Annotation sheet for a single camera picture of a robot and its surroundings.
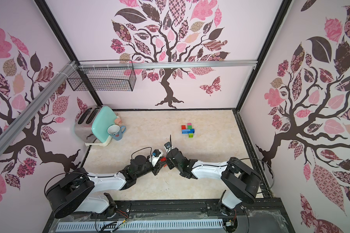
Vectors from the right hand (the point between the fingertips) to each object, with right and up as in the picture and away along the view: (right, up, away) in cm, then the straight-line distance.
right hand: (168, 155), depth 87 cm
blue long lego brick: (+13, +14, +17) cm, 25 cm away
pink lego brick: (+14, +19, +23) cm, 33 cm away
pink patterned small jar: (-37, +21, +13) cm, 44 cm away
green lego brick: (+15, +17, +20) cm, 30 cm away
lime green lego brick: (+15, +11, +16) cm, 25 cm away
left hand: (-2, -4, -2) cm, 5 cm away
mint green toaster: (-48, +19, +1) cm, 52 cm away
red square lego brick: (+10, +17, +21) cm, 28 cm away
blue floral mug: (-36, +14, +9) cm, 40 cm away
